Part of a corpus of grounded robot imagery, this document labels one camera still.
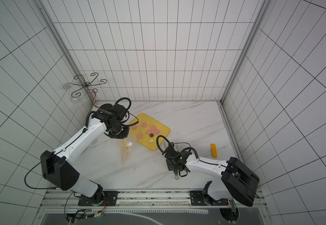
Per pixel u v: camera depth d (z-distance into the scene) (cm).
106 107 114
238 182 42
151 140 95
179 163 59
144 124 102
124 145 73
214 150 90
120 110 63
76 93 80
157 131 101
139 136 98
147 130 101
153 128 103
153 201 73
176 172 78
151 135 98
